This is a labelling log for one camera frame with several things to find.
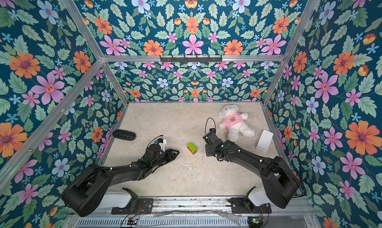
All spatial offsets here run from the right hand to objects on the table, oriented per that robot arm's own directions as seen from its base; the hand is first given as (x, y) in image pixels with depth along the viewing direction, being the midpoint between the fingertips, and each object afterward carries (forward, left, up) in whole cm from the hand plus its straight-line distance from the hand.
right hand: (210, 147), depth 87 cm
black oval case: (+10, +58, -3) cm, 59 cm away
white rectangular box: (+8, -35, -5) cm, 36 cm away
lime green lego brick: (+1, +11, -2) cm, 12 cm away
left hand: (-3, +18, -1) cm, 19 cm away
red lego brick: (-1, +12, -5) cm, 13 cm away
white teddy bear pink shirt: (+19, -15, +2) cm, 24 cm away
